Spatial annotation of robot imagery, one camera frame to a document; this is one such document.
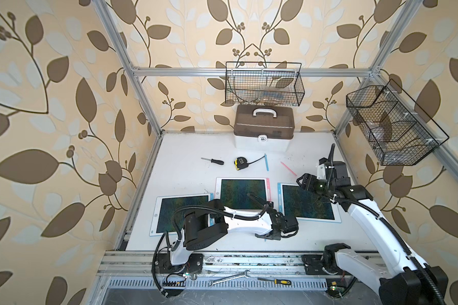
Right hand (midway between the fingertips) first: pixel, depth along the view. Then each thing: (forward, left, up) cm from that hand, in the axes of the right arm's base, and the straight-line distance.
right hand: (303, 182), depth 81 cm
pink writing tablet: (+5, +31, -16) cm, 35 cm away
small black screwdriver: (+23, +41, -13) cm, 49 cm away
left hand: (-16, +15, -15) cm, 26 cm away
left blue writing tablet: (-2, +64, -14) cm, 65 cm away
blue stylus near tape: (+23, +11, -15) cm, 30 cm away
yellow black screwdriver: (-34, +13, -14) cm, 39 cm away
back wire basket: (+48, +13, +19) cm, 53 cm away
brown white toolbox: (+30, +13, +5) cm, 33 cm away
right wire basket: (+11, -35, +19) cm, 41 cm away
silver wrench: (-33, +39, -14) cm, 53 cm away
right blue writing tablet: (-1, +2, -15) cm, 15 cm away
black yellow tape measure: (+20, +26, -11) cm, 35 cm away
